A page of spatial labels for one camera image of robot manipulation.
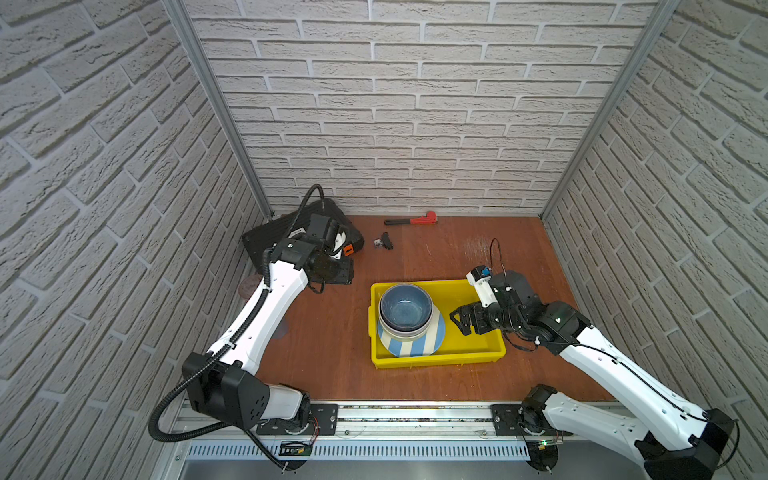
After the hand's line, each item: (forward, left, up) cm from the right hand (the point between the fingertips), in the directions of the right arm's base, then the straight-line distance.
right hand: (467, 309), depth 73 cm
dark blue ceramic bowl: (+6, +15, -9) cm, 19 cm away
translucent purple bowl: (-3, +16, -6) cm, 17 cm away
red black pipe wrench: (+50, 0, -18) cm, 53 cm away
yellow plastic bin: (+16, -2, -22) cm, 27 cm away
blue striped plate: (-4, +12, -14) cm, 19 cm away
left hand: (+13, +31, +3) cm, 34 cm away
